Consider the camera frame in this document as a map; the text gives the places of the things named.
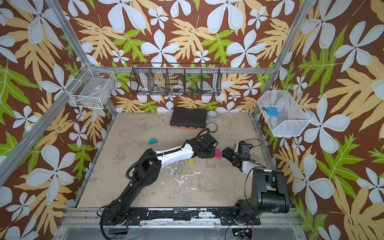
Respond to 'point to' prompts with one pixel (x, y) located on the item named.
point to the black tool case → (194, 119)
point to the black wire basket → (175, 79)
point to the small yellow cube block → (191, 161)
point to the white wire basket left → (92, 88)
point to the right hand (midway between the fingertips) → (226, 153)
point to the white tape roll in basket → (178, 86)
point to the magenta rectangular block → (218, 153)
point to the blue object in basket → (272, 111)
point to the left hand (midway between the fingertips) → (214, 152)
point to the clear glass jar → (212, 116)
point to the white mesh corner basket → (285, 114)
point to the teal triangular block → (152, 141)
